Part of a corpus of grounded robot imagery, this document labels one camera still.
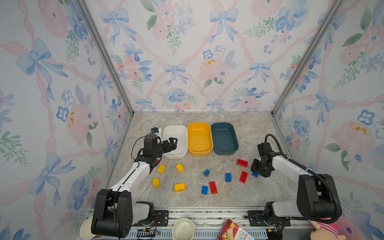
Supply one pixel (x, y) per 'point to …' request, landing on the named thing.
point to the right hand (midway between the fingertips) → (255, 169)
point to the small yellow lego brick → (180, 168)
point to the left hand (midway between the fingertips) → (171, 139)
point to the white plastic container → (179, 132)
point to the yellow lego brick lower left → (156, 182)
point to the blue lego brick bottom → (204, 190)
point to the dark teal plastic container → (225, 140)
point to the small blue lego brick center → (206, 173)
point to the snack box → (231, 231)
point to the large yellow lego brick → (180, 187)
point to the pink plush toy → (326, 231)
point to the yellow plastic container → (200, 142)
